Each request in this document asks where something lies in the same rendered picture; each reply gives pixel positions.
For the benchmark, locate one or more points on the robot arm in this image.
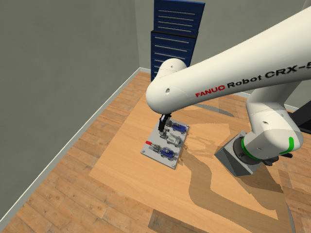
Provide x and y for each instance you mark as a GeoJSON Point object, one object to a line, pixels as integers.
{"type": "Point", "coordinates": [274, 63]}

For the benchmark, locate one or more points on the blue flat plate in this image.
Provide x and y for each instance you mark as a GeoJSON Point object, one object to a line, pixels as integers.
{"type": "Point", "coordinates": [180, 128]}

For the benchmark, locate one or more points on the blue rectangular plate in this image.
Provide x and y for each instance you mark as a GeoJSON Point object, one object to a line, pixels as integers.
{"type": "Point", "coordinates": [167, 154]}

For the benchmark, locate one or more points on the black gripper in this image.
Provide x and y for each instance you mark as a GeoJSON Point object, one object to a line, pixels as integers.
{"type": "Point", "coordinates": [162, 121]}

